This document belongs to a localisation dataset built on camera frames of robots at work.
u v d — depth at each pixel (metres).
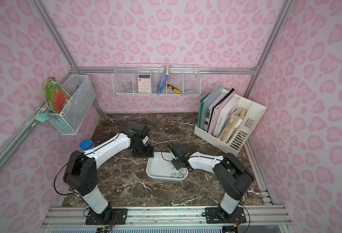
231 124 0.88
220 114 0.88
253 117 0.93
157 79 0.99
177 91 0.98
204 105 0.84
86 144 0.79
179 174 0.86
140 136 0.71
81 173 0.46
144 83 0.95
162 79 0.88
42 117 0.63
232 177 0.46
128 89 0.96
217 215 0.73
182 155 0.70
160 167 0.90
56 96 0.73
